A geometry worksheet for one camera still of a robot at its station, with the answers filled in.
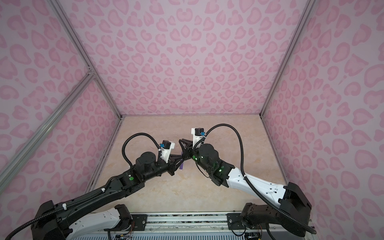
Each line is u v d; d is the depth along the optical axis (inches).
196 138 24.7
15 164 20.6
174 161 24.9
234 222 28.9
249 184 18.5
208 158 20.4
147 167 21.7
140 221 28.9
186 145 25.1
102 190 19.0
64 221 16.2
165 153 25.2
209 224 29.0
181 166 27.9
